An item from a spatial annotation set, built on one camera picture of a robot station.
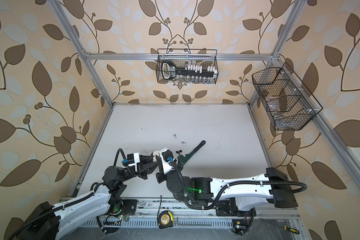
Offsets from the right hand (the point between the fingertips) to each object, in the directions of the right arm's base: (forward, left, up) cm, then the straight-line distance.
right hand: (158, 158), depth 62 cm
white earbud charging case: (+2, +1, 0) cm, 3 cm away
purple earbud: (+30, -5, -27) cm, 40 cm away
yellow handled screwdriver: (-25, -60, -27) cm, 70 cm away
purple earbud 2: (+24, -10, -28) cm, 38 cm away
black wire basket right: (+23, -64, +7) cm, 68 cm away
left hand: (0, 0, -2) cm, 2 cm away
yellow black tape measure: (-19, -1, -24) cm, 31 cm away
